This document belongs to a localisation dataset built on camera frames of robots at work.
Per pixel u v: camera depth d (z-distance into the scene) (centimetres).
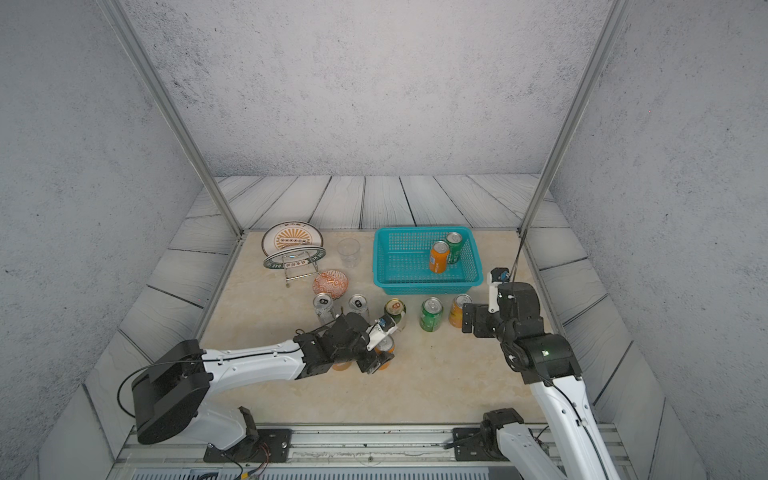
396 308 87
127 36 73
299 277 105
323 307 85
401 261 111
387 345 79
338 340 64
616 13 70
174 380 48
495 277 61
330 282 102
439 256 101
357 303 85
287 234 99
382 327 71
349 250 110
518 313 49
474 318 63
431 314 86
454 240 104
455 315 91
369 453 73
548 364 44
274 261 97
